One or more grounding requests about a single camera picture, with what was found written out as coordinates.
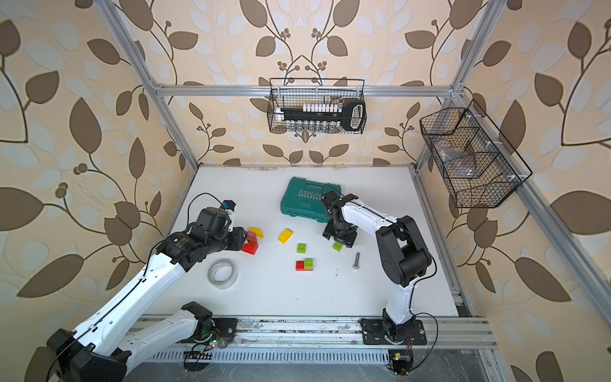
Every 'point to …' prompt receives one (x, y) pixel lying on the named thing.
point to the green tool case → (304, 199)
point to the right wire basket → (495, 179)
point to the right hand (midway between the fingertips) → (335, 241)
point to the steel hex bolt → (356, 266)
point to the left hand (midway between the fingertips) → (240, 231)
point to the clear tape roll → (223, 274)
